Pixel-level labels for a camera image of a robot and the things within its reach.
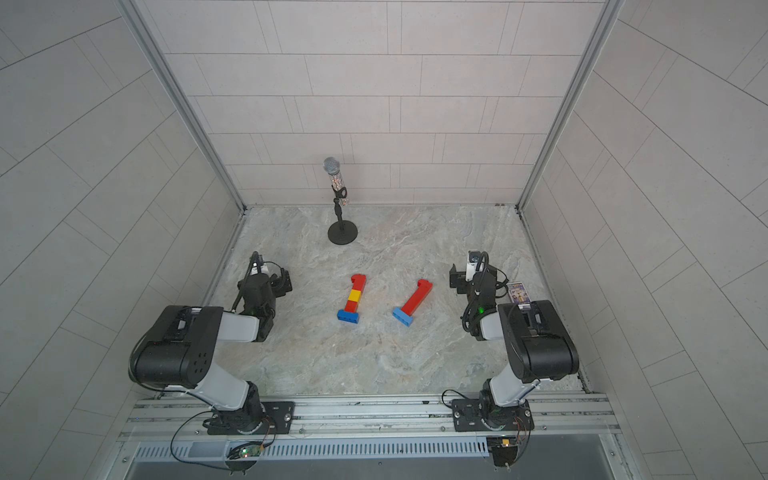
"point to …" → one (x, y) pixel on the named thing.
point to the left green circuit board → (250, 451)
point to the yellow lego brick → (355, 295)
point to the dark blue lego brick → (352, 317)
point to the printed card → (518, 293)
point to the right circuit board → (504, 450)
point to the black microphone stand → (344, 231)
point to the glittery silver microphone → (331, 165)
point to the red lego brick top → (358, 281)
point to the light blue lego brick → (401, 316)
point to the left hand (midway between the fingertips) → (274, 267)
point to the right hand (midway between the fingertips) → (469, 261)
